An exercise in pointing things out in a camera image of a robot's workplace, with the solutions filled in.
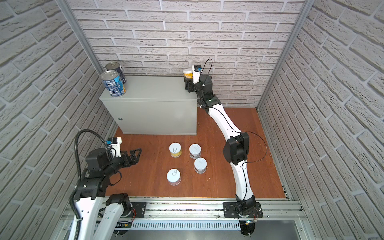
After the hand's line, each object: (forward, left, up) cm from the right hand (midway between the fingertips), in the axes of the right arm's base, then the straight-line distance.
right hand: (189, 74), depth 82 cm
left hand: (-35, +30, -18) cm, 50 cm away
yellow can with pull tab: (-28, +12, -33) cm, 45 cm away
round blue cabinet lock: (-11, +44, -22) cm, 50 cm away
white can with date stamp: (-40, -3, -34) cm, 52 cm away
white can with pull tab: (-45, +13, -34) cm, 58 cm away
